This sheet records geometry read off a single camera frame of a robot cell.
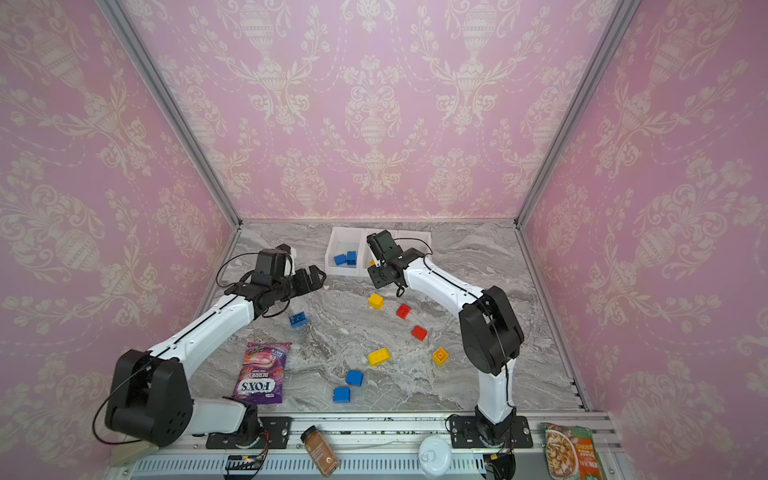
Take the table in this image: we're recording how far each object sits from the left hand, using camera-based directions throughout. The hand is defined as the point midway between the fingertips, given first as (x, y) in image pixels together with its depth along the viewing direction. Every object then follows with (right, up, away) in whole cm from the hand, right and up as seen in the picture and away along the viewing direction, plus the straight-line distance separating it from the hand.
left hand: (316, 280), depth 87 cm
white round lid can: (+32, -37, -20) cm, 53 cm away
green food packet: (+65, -40, -16) cm, 78 cm away
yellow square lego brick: (+17, -8, +10) cm, 22 cm away
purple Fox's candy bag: (-13, -26, -6) cm, 30 cm away
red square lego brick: (+26, -11, +7) cm, 29 cm away
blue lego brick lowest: (+8, -31, -6) cm, 32 cm away
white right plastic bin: (+30, +11, -9) cm, 33 cm away
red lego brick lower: (+31, -17, +5) cm, 35 cm away
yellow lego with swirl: (+36, -21, -4) cm, 42 cm away
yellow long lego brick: (+17, +5, -5) cm, 18 cm away
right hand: (+19, +2, +5) cm, 20 cm away
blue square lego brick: (+8, +6, +19) cm, 22 cm away
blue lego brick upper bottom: (+12, -27, -4) cm, 30 cm away
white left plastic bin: (+3, +12, +26) cm, 29 cm away
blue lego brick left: (-7, -13, +6) cm, 16 cm away
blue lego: (+3, +5, +22) cm, 23 cm away
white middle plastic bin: (+13, +7, +20) cm, 25 cm away
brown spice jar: (+6, -38, -18) cm, 42 cm away
